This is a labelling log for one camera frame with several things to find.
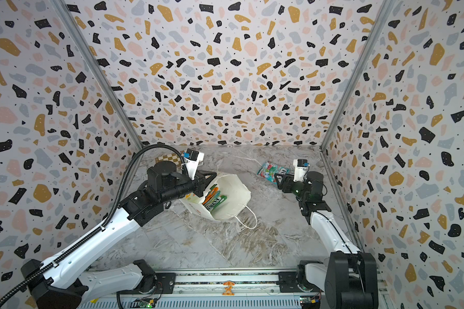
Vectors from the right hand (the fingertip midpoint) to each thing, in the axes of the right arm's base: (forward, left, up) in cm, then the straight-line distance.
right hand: (279, 171), depth 83 cm
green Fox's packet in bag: (-10, +30, -12) cm, 34 cm away
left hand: (-11, +24, +14) cm, 30 cm away
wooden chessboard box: (+24, +58, -19) cm, 65 cm away
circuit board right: (-44, -10, -22) cm, 50 cm away
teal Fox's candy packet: (+15, +2, -19) cm, 24 cm away
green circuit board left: (-45, +51, -20) cm, 71 cm away
